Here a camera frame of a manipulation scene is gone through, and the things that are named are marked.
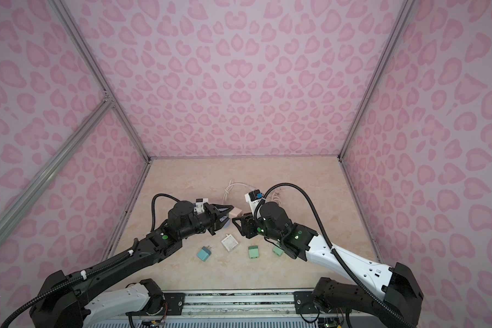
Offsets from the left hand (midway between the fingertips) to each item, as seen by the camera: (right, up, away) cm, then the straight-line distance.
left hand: (238, 214), depth 70 cm
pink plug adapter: (-1, 0, +1) cm, 1 cm away
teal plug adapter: (-15, -19, +14) cm, 28 cm away
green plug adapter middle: (+5, -18, +14) cm, 23 cm away
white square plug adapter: (-5, -15, +16) cm, 22 cm away
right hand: (-1, -2, +1) cm, 3 cm away
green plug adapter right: (+15, -18, +14) cm, 27 cm away
